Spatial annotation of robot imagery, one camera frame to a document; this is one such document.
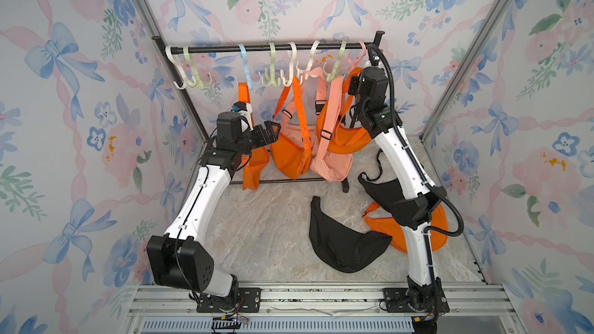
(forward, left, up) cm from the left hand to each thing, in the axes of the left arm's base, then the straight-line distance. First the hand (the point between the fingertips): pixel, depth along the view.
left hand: (272, 127), depth 77 cm
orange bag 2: (+8, -6, -23) cm, 25 cm away
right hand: (+13, -32, +13) cm, 37 cm away
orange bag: (+7, +9, -25) cm, 27 cm away
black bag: (-28, -24, -32) cm, 49 cm away
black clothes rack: (0, -25, -32) cm, 41 cm away
